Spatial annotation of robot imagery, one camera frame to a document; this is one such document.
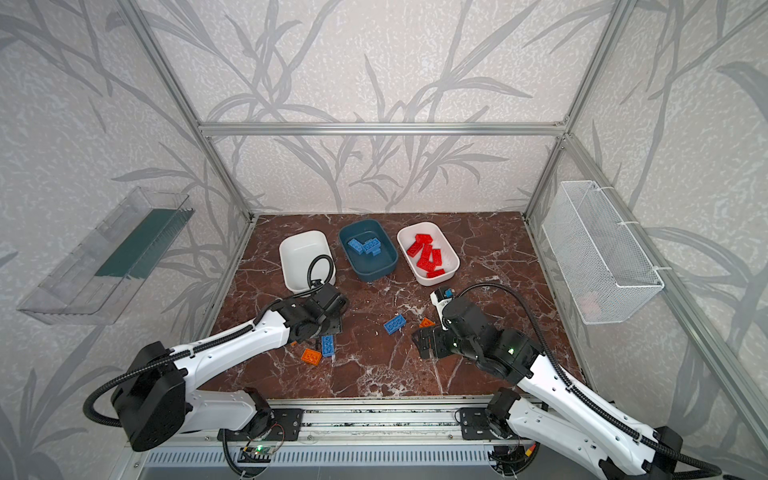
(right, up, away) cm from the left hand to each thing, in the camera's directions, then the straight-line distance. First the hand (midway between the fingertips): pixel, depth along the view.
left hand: (337, 315), depth 85 cm
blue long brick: (+8, +19, +20) cm, 29 cm away
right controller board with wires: (+46, -32, -13) cm, 58 cm away
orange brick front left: (-7, -12, -1) cm, 14 cm away
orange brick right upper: (+26, -4, +5) cm, 27 cm away
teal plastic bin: (+7, +12, +17) cm, 22 cm away
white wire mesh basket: (+62, +16, -22) cm, 67 cm away
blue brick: (+2, +19, +23) cm, 30 cm away
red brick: (+30, +10, +16) cm, 36 cm away
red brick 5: (+28, +18, +23) cm, 40 cm away
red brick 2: (+27, +22, +26) cm, 43 cm away
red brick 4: (+31, +16, +22) cm, 41 cm away
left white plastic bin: (-20, +18, +23) cm, 35 cm away
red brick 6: (+23, +18, +23) cm, 37 cm away
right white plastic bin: (+20, +23, +24) cm, 39 cm away
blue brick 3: (+17, -4, +6) cm, 18 cm away
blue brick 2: (+8, +21, +23) cm, 32 cm away
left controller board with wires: (-17, -31, -13) cm, 37 cm away
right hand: (+25, +1, -12) cm, 28 cm away
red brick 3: (+27, +13, +20) cm, 36 cm away
